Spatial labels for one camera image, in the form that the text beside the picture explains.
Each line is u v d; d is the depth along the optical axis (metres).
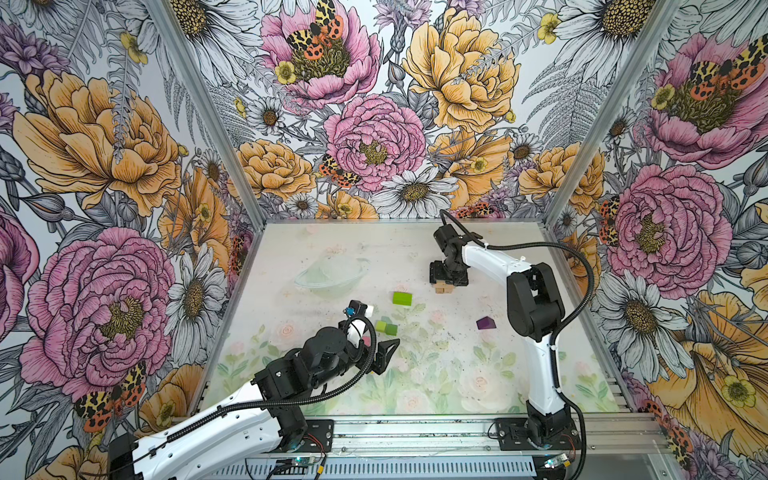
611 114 0.89
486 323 0.92
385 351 0.62
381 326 0.93
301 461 0.71
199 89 0.84
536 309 0.58
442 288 1.01
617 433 0.77
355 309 0.61
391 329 0.92
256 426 0.50
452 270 0.87
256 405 0.49
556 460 0.72
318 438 0.73
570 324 0.56
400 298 0.99
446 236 0.85
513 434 0.74
